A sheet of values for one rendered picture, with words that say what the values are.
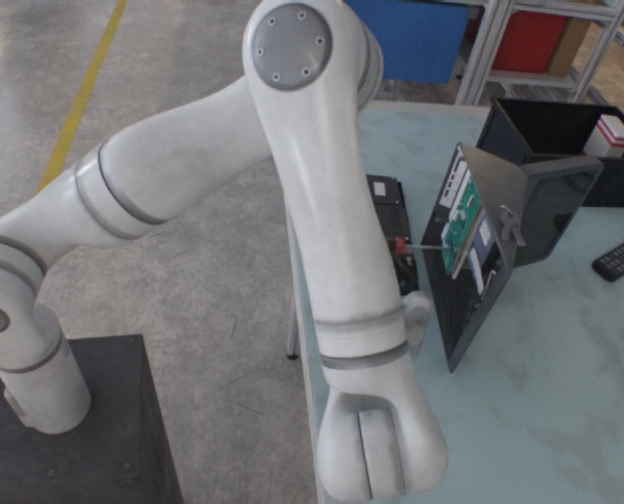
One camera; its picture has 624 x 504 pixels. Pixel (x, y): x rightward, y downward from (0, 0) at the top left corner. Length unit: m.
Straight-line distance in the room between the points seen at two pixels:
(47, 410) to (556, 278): 0.80
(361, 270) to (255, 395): 1.45
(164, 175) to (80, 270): 1.76
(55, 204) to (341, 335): 0.29
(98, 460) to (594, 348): 0.74
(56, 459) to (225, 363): 1.10
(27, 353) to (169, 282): 1.46
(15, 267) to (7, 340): 0.09
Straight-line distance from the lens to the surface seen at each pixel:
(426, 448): 0.41
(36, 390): 0.74
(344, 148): 0.35
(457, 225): 0.75
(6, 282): 0.59
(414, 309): 0.54
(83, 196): 0.48
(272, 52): 0.37
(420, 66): 2.37
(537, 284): 0.90
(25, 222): 0.59
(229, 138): 0.45
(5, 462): 0.85
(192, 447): 1.72
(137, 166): 0.45
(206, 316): 1.97
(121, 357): 0.88
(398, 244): 0.71
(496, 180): 0.70
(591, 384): 0.82
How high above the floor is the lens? 1.58
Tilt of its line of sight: 46 degrees down
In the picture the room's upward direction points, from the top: 9 degrees clockwise
